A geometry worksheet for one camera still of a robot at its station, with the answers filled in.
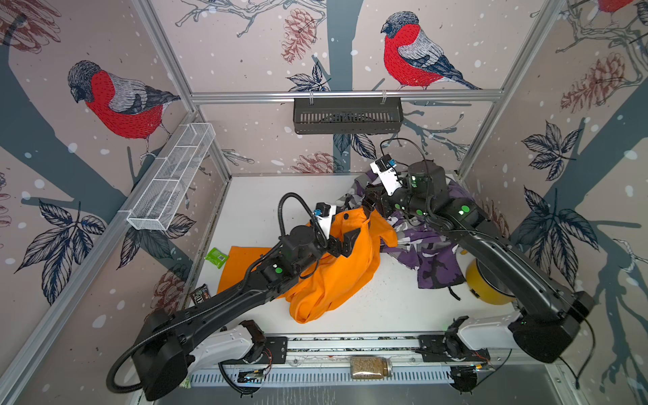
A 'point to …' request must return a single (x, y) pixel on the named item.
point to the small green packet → (217, 257)
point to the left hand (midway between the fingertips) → (350, 220)
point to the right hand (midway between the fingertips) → (370, 185)
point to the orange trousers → (335, 283)
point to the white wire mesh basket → (154, 211)
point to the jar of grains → (370, 367)
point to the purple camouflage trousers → (433, 253)
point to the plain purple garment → (456, 191)
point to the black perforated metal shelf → (347, 115)
